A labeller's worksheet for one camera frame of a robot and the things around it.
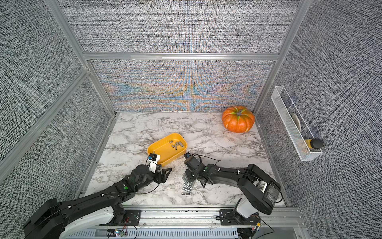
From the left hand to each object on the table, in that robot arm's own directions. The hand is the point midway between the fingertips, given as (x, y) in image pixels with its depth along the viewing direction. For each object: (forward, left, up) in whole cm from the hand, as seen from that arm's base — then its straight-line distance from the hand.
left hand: (169, 167), depth 81 cm
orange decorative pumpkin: (+31, -45, +2) cm, 55 cm away
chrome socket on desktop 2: (-8, -9, -10) cm, 16 cm away
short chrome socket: (+22, 0, -9) cm, 24 cm away
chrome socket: (+19, -3, -10) cm, 21 cm away
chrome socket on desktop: (-11, -9, -10) cm, 17 cm away
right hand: (+2, -11, -7) cm, 13 cm away
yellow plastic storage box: (+18, +1, -11) cm, 21 cm away
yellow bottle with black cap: (-3, -63, +25) cm, 68 cm away
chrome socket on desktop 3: (-3, -9, -9) cm, 13 cm away
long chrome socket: (+19, -7, -9) cm, 22 cm away
